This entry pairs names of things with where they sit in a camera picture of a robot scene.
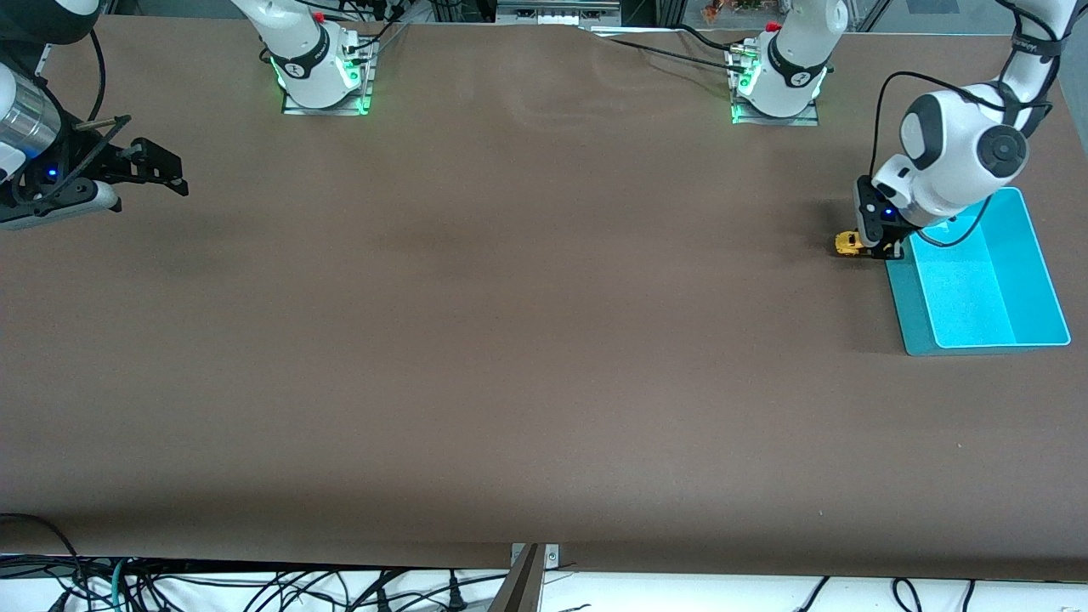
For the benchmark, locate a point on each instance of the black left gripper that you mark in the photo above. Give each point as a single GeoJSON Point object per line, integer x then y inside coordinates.
{"type": "Point", "coordinates": [886, 247]}

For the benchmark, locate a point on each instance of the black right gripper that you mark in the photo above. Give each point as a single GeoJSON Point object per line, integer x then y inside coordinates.
{"type": "Point", "coordinates": [82, 169]}

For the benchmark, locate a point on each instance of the yellow toy beetle car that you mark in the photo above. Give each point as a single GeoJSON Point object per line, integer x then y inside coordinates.
{"type": "Point", "coordinates": [847, 243]}

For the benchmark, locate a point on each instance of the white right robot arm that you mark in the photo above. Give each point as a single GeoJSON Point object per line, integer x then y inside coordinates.
{"type": "Point", "coordinates": [302, 59]}

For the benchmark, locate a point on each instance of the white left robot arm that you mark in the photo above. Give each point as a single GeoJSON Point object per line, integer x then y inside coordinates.
{"type": "Point", "coordinates": [952, 161]}

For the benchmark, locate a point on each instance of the turquoise plastic bin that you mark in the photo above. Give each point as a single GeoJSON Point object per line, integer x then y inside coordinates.
{"type": "Point", "coordinates": [986, 289]}

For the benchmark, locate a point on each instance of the orange and green object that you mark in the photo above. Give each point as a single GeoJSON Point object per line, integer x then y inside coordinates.
{"type": "Point", "coordinates": [731, 10]}

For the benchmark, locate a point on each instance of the brown table cover sheet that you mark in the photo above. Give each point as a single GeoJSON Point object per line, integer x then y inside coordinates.
{"type": "Point", "coordinates": [544, 382]}

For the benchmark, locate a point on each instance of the grey metal device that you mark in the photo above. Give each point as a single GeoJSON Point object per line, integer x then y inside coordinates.
{"type": "Point", "coordinates": [557, 12]}

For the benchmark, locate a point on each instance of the dark grey pole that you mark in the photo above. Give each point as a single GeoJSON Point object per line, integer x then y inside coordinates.
{"type": "Point", "coordinates": [520, 586]}

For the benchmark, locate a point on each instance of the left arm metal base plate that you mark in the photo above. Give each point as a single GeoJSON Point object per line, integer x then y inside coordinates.
{"type": "Point", "coordinates": [778, 121]}

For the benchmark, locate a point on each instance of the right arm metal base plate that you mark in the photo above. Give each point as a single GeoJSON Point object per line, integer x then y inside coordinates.
{"type": "Point", "coordinates": [340, 110]}

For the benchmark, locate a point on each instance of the metal table edge bracket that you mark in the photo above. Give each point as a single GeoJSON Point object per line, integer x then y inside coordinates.
{"type": "Point", "coordinates": [552, 557]}

